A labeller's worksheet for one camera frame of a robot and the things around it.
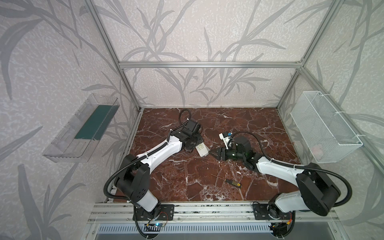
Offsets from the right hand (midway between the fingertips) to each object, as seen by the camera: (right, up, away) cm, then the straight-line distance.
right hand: (212, 147), depth 82 cm
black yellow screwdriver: (+11, -19, -1) cm, 22 cm away
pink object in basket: (+52, -1, -9) cm, 53 cm away
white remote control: (-5, -2, +2) cm, 6 cm away
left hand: (-5, +6, +5) cm, 9 cm away
